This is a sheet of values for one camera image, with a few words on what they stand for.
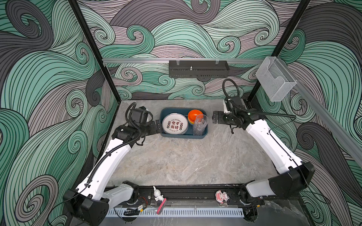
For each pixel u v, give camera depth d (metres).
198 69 0.95
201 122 0.92
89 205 0.35
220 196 0.71
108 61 0.96
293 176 0.38
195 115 0.99
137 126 0.53
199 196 0.74
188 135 0.98
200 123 0.92
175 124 1.01
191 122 0.98
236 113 0.56
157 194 0.71
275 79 0.79
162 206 0.67
